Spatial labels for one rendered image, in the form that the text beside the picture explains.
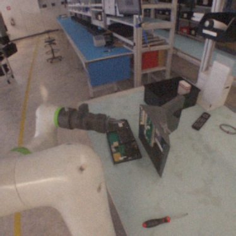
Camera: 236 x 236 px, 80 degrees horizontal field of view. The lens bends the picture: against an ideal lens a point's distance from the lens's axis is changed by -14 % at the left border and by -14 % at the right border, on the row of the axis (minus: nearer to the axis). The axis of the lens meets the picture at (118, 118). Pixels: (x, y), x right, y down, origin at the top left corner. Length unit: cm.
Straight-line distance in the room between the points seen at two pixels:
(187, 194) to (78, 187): 49
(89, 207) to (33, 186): 11
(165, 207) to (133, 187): 14
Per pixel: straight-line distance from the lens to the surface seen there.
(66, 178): 28
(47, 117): 71
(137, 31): 210
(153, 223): 60
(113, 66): 218
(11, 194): 33
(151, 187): 68
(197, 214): 68
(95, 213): 34
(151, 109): 66
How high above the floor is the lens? 161
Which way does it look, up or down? 41 degrees down
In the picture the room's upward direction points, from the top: 4 degrees counter-clockwise
